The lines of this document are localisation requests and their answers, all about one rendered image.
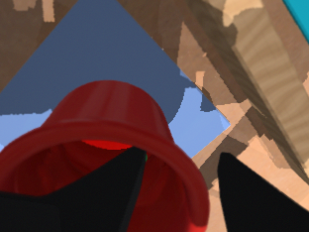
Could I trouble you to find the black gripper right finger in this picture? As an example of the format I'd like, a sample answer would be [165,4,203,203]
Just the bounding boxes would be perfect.
[218,152,309,232]

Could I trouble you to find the dark red cup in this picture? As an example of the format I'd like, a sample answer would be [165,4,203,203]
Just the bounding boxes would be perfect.
[0,80,211,232]

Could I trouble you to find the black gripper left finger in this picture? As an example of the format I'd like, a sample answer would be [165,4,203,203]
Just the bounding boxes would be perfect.
[0,146,147,232]

